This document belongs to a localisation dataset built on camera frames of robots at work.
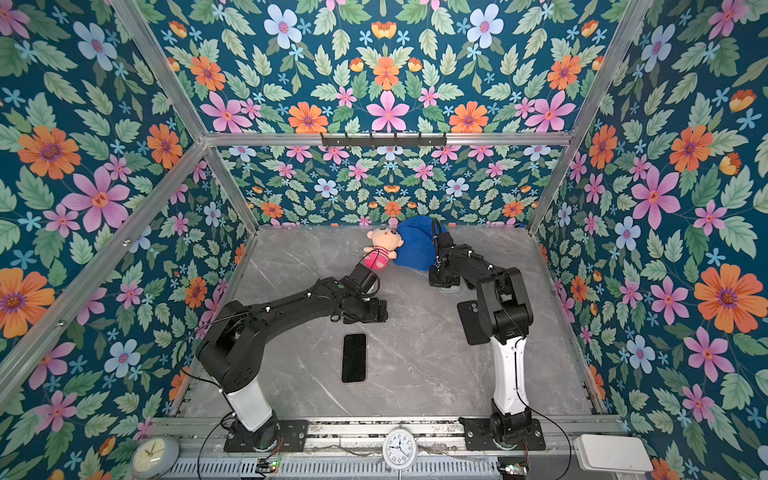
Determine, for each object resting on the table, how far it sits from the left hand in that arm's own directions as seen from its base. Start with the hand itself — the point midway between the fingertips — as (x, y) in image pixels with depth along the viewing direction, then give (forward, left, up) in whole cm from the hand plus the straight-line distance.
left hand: (383, 312), depth 88 cm
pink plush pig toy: (+29, -1, -1) cm, 30 cm away
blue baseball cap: (+25, -12, -2) cm, 28 cm away
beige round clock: (-32, +54, -3) cm, 63 cm away
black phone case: (+1, -28, -8) cm, 29 cm away
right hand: (+15, -19, -7) cm, 25 cm away
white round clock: (-34, -3, -3) cm, 35 cm away
